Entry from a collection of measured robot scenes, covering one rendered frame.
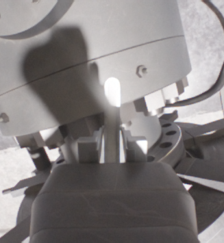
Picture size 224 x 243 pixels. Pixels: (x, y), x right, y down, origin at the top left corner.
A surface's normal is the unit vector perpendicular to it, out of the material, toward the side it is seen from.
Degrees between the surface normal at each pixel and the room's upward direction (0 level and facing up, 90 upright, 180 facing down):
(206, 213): 90
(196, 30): 0
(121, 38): 25
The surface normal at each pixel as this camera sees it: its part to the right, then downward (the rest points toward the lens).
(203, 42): -0.07, 0.28
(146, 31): 0.48, 0.07
